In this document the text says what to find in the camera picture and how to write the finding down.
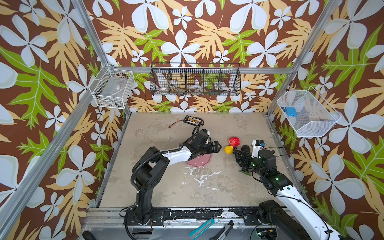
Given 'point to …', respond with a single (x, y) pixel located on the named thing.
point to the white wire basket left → (111, 88)
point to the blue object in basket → (291, 111)
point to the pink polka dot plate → (200, 161)
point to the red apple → (234, 141)
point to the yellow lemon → (228, 149)
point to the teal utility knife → (198, 231)
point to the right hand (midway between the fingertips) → (240, 151)
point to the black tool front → (224, 232)
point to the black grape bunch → (244, 159)
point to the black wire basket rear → (195, 79)
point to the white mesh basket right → (315, 116)
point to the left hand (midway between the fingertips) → (217, 145)
